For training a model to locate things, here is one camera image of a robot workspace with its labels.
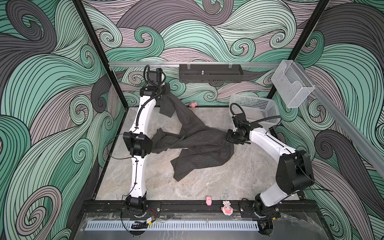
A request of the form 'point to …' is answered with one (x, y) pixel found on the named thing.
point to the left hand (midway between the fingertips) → (167, 84)
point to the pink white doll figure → (227, 209)
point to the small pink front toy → (208, 200)
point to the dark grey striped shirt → (205, 147)
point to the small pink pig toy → (193, 105)
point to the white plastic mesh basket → (264, 111)
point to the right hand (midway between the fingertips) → (228, 138)
